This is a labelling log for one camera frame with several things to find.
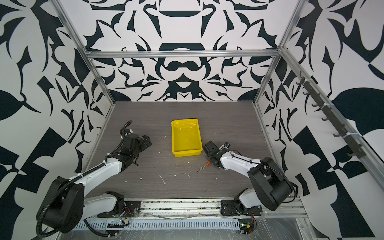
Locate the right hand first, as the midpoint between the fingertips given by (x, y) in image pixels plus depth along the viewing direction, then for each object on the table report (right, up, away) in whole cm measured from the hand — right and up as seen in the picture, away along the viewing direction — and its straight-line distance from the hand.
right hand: (211, 157), depth 91 cm
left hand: (-39, +12, -2) cm, 41 cm away
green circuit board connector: (+14, -27, -19) cm, 36 cm away
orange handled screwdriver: (-3, -4, -2) cm, 5 cm away
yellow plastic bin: (-15, +10, +9) cm, 21 cm away
